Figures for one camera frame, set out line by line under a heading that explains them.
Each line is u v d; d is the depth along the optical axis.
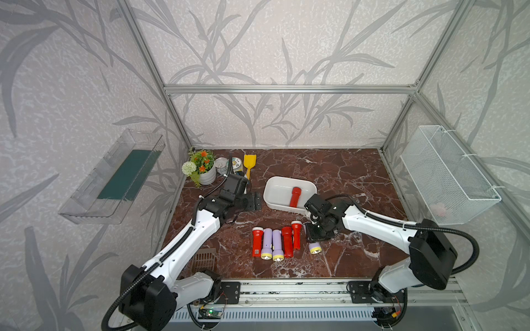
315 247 0.76
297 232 0.87
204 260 0.82
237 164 1.03
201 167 0.96
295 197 0.98
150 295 0.37
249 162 1.15
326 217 0.62
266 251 0.80
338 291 0.75
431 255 0.43
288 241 0.83
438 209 0.72
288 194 1.00
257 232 0.86
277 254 0.79
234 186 0.60
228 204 0.56
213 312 0.71
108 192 0.65
